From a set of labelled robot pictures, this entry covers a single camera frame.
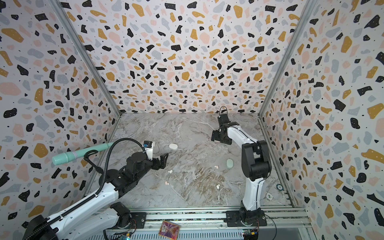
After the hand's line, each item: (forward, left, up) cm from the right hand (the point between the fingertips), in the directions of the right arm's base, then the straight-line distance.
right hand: (218, 136), depth 97 cm
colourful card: (-51, +25, -6) cm, 57 cm away
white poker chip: (-34, -27, -8) cm, 44 cm away
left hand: (-17, +31, +10) cm, 37 cm away
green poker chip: (-29, -34, -9) cm, 46 cm away
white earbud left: (-21, +29, -7) cm, 37 cm away
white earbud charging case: (-4, +30, -7) cm, 31 cm away
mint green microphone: (-28, +63, +24) cm, 73 cm away
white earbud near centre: (-30, +1, -8) cm, 31 cm away
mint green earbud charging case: (-16, -7, -7) cm, 19 cm away
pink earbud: (-18, +1, -8) cm, 19 cm away
